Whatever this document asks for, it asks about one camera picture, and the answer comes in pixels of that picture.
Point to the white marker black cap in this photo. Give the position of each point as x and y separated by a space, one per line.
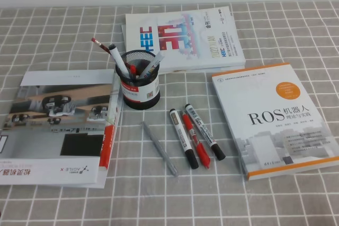
118 60

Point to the white red booklet underneath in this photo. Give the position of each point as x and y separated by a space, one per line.
114 112

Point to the grey pen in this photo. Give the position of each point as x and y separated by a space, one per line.
160 149

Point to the white paint marker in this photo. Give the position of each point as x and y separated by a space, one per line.
151 66

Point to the white ROS robot book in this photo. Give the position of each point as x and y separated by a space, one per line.
275 125

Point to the white marker grey label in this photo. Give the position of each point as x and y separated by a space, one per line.
205 132

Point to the red pencil with eraser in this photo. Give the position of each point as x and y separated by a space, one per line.
102 46

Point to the black mesh pen holder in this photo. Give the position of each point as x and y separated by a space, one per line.
140 92

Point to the red pen in holder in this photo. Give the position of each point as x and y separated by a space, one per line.
133 72

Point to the white HEEC magazine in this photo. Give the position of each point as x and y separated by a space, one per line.
209 19

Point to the AgileX brochure with photo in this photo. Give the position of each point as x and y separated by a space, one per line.
54 132

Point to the red gel pen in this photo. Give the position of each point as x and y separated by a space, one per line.
202 154

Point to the grey checkered tablecloth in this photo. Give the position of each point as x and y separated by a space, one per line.
140 189

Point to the white marker brown label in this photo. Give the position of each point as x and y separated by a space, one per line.
187 148

